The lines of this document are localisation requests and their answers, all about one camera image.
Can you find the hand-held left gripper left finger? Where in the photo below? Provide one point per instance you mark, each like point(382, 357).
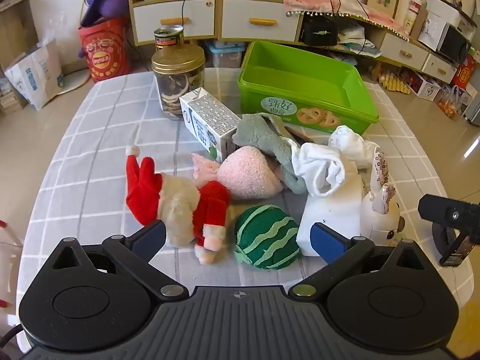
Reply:
point(150, 238)

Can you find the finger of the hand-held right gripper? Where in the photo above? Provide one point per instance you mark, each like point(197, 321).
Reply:
point(442, 210)

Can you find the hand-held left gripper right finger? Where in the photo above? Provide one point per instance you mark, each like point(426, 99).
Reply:
point(330, 245)

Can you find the white foam block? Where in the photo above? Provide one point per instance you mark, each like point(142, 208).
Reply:
point(330, 210)

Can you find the white bunny plush toy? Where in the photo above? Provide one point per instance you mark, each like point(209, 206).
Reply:
point(382, 213)

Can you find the red santa plush toy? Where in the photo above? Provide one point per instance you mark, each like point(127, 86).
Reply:
point(213, 202)

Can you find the pink pig plush toy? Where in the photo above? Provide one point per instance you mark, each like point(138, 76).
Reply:
point(243, 172)

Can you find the green plastic box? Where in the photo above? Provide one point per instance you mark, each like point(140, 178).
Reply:
point(281, 101)

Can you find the green watermelon plush ball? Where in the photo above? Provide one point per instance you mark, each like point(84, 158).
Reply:
point(262, 236)

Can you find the white cloth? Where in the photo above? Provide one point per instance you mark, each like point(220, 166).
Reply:
point(318, 165)

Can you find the bag of orange fruit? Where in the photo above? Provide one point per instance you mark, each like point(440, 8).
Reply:
point(452, 105)

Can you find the grey refrigerator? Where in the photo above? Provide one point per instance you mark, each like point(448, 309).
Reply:
point(474, 105)

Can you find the grey checked tablecloth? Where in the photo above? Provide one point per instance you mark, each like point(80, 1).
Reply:
point(93, 138)

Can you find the dark brown flat piece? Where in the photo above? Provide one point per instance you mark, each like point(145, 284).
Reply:
point(298, 134)

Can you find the white printed cardboard box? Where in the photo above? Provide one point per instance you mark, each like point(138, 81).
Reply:
point(422, 84)

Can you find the white milk carton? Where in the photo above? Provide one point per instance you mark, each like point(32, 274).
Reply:
point(210, 116)

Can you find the yellow egg tray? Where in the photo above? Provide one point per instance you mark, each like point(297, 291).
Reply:
point(395, 80)

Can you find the red gift box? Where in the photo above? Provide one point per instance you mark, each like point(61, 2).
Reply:
point(467, 71)

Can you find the glass jar gold lid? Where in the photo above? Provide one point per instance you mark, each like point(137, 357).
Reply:
point(176, 82)

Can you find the black microwave oven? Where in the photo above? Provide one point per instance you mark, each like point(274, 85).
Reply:
point(452, 43)

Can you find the pile of white papers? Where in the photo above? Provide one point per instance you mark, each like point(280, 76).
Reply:
point(356, 39)

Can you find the red printed bag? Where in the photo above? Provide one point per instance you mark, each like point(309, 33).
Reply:
point(103, 52)

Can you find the white bottle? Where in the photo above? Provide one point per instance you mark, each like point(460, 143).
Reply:
point(411, 17)

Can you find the white paper bag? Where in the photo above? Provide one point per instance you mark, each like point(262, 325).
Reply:
point(37, 75)

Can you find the tall snack can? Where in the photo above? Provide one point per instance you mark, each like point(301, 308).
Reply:
point(168, 39)

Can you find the black case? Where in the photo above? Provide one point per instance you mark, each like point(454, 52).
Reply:
point(318, 30)

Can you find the wooden sideboard cabinet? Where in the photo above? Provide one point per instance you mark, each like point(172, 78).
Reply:
point(129, 7)

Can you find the pink tasselled cloth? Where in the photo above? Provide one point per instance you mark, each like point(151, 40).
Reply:
point(307, 0)

